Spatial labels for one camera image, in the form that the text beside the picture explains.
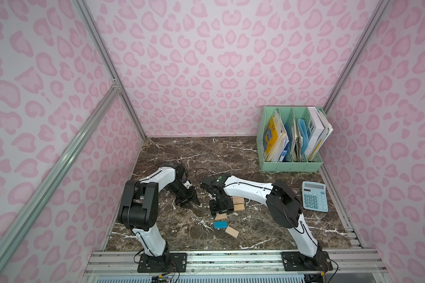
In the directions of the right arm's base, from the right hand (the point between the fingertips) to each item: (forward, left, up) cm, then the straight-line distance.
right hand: (217, 216), depth 85 cm
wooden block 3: (-1, 0, +2) cm, 3 cm away
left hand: (+5, +10, +4) cm, 12 cm away
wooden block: (+8, -10, +1) cm, 13 cm away
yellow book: (+39, -30, +16) cm, 52 cm away
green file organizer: (+35, -38, +17) cm, 54 cm away
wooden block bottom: (-7, -7, 0) cm, 10 cm away
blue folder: (+33, -43, +21) cm, 58 cm away
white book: (+36, -50, +23) cm, 66 cm away
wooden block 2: (+4, -10, +1) cm, 11 cm away
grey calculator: (+11, -49, 0) cm, 50 cm away
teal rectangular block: (-4, -1, 0) cm, 4 cm away
